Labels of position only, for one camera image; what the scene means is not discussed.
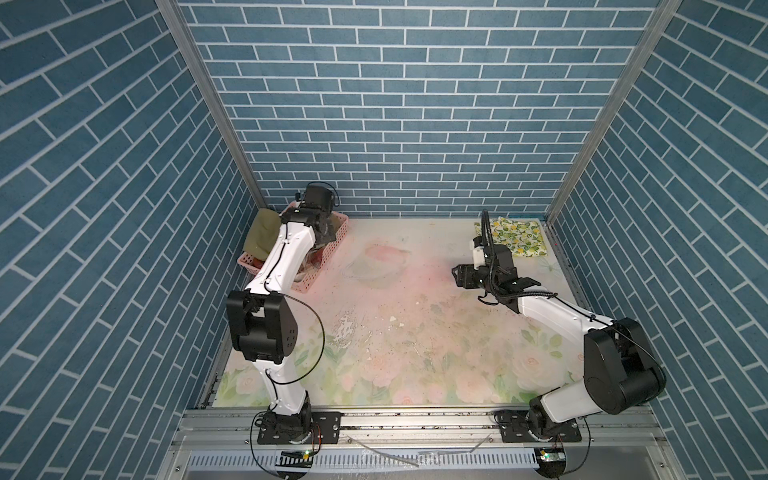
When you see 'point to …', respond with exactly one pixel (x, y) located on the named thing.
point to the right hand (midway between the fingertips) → (461, 265)
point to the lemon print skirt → (525, 238)
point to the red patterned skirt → (311, 261)
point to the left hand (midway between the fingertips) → (312, 233)
